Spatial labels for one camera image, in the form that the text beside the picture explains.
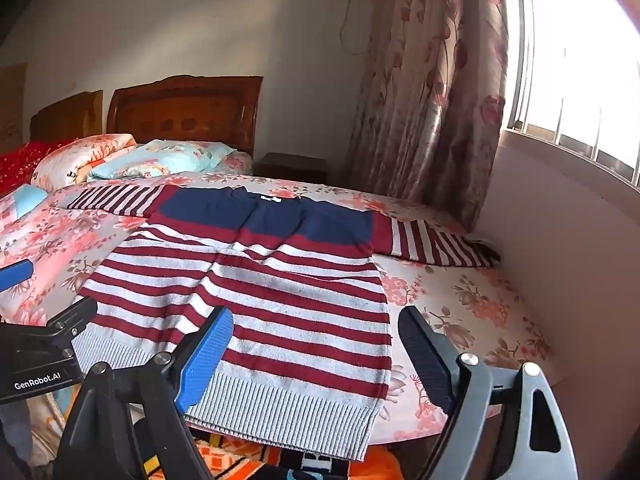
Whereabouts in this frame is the large wooden headboard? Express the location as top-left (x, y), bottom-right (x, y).
top-left (106, 76), bottom-right (264, 161)

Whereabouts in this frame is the pink floral bed sheet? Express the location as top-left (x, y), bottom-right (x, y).
top-left (0, 152), bottom-right (571, 448)

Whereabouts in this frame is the brown cardboard board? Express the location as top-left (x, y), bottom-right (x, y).
top-left (0, 62), bottom-right (29, 153)

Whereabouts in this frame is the dark cloth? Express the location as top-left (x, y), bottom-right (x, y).
top-left (0, 399), bottom-right (35, 480)

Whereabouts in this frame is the orange patterned blanket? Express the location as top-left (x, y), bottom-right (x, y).
top-left (192, 435), bottom-right (436, 480)

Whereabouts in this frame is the barred window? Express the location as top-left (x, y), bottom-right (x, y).
top-left (500, 0), bottom-right (640, 186)

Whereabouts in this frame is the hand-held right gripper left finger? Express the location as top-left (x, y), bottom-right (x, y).
top-left (52, 305), bottom-right (236, 480)

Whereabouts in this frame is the dark wooden nightstand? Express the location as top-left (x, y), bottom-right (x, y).
top-left (252, 152), bottom-right (328, 184)

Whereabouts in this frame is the small wooden headboard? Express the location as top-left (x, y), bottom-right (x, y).
top-left (29, 90), bottom-right (104, 143)

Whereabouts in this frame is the folded orange floral quilt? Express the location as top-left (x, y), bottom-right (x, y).
top-left (31, 133), bottom-right (138, 193)

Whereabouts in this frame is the thin wall cable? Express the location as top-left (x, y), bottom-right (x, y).
top-left (339, 0), bottom-right (367, 56)

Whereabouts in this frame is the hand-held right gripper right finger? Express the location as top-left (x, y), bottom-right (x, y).
top-left (397, 305), bottom-right (578, 480)

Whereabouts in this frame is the light blue floral pillow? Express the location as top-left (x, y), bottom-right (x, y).
top-left (87, 139), bottom-right (236, 181)

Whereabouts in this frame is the red blanket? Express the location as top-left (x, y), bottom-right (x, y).
top-left (0, 140), bottom-right (81, 198)

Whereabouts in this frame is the pink floral curtain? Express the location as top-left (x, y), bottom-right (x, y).
top-left (345, 0), bottom-right (511, 233)

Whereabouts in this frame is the small light blue pillow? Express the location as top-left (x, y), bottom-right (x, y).
top-left (10, 183), bottom-right (49, 221)

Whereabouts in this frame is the red white striped sweater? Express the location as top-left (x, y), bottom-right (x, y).
top-left (66, 184), bottom-right (501, 462)

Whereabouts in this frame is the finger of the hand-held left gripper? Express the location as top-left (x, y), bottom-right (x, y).
top-left (0, 259), bottom-right (35, 293)

